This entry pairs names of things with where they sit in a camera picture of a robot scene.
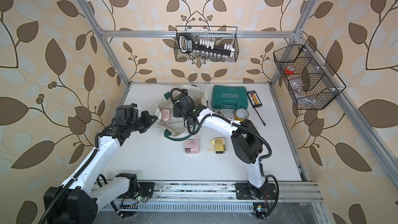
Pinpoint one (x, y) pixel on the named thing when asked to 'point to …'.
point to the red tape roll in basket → (289, 70)
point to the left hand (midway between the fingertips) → (155, 115)
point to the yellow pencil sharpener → (218, 145)
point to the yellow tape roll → (241, 114)
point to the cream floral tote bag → (176, 129)
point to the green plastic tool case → (229, 97)
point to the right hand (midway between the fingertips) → (177, 108)
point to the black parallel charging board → (254, 99)
